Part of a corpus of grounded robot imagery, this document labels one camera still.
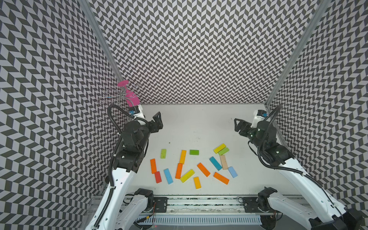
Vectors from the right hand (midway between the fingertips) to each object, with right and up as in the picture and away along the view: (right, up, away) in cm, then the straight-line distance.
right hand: (239, 123), depth 74 cm
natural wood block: (-5, -26, +13) cm, 30 cm away
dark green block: (-24, -20, +18) cm, 35 cm away
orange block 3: (-18, -28, +11) cm, 35 cm away
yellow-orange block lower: (-22, -34, +7) cm, 41 cm away
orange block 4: (-8, -32, +8) cm, 34 cm away
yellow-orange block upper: (-31, -22, +16) cm, 41 cm away
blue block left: (-39, -31, +8) cm, 51 cm away
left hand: (-44, +4, -6) cm, 45 cm away
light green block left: (-43, -20, +16) cm, 51 cm away
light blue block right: (-1, -30, +10) cm, 31 cm away
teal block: (-11, -25, +15) cm, 31 cm away
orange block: (-49, -26, +12) cm, 57 cm away
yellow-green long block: (-28, -31, +8) cm, 42 cm away
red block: (-44, -31, +7) cm, 55 cm away
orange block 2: (-33, -29, +10) cm, 45 cm away
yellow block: (-7, -17, +18) cm, 26 cm away
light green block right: (-4, -19, +17) cm, 26 cm away
